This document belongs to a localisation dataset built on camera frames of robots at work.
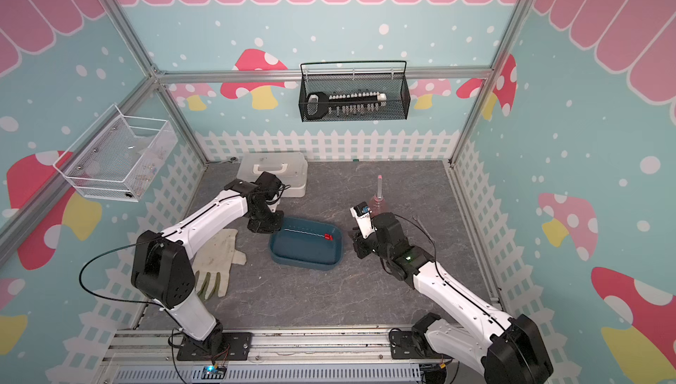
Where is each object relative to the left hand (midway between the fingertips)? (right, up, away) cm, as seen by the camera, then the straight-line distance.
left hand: (275, 234), depth 86 cm
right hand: (+25, +2, -6) cm, 26 cm away
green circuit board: (-14, -36, -13) cm, 41 cm away
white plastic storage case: (+2, +23, +17) cm, 29 cm away
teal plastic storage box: (+6, -5, +8) cm, 12 cm away
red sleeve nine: (+17, -3, +10) cm, 20 cm away
